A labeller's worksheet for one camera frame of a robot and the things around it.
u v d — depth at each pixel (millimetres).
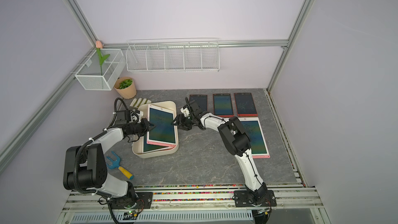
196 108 811
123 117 733
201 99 1162
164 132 971
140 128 802
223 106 1122
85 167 448
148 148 919
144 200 735
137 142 797
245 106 1119
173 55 992
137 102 1129
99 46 893
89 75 791
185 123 872
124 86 1080
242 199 738
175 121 906
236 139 571
